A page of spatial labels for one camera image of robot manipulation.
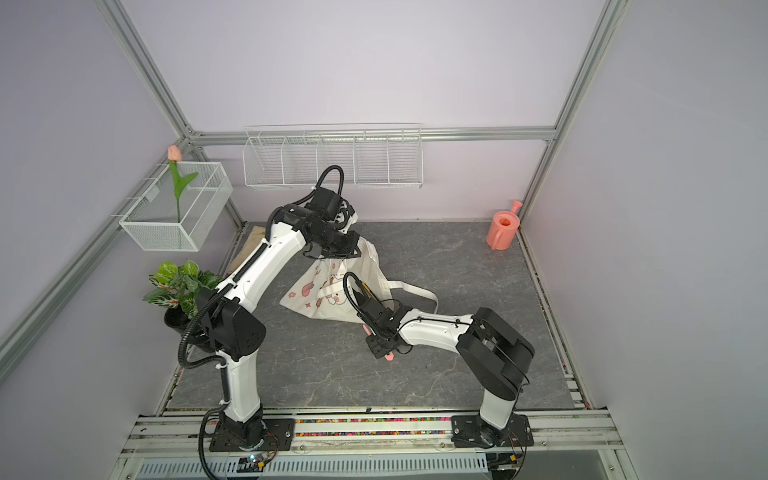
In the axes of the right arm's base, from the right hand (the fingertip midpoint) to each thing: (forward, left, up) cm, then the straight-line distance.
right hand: (379, 341), depth 89 cm
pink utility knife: (-5, -3, +1) cm, 6 cm away
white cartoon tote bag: (+9, +16, +14) cm, 23 cm away
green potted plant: (+5, +51, +22) cm, 56 cm away
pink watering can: (+37, -44, +9) cm, 58 cm away
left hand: (+16, +4, +22) cm, 27 cm away
